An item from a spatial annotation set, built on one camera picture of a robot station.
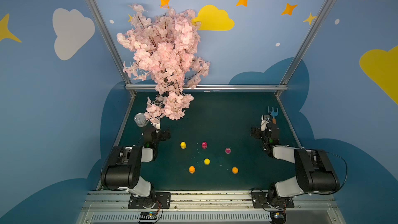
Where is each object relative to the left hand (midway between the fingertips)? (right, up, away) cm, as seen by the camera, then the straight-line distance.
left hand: (161, 125), depth 95 cm
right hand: (+64, 0, 0) cm, 64 cm away
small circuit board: (-1, -41, -22) cm, 46 cm away
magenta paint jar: (+27, -12, -3) cm, 30 cm away
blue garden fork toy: (+77, +6, +13) cm, 78 cm away
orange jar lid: (+44, -24, -11) cm, 51 cm away
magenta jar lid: (+41, -15, -4) cm, 44 cm away
